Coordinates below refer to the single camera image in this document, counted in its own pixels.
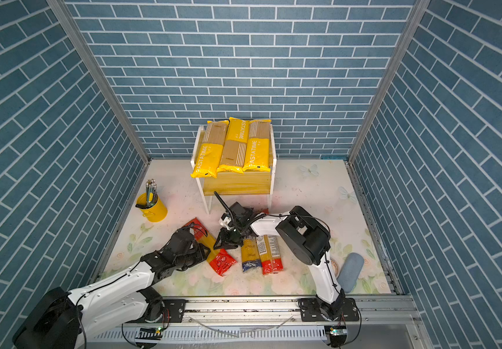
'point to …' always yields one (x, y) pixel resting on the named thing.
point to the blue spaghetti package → (250, 256)
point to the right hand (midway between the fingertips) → (216, 249)
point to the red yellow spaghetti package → (219, 259)
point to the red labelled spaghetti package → (269, 250)
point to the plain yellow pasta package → (234, 147)
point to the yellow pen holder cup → (155, 214)
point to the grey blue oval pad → (351, 269)
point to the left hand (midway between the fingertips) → (214, 255)
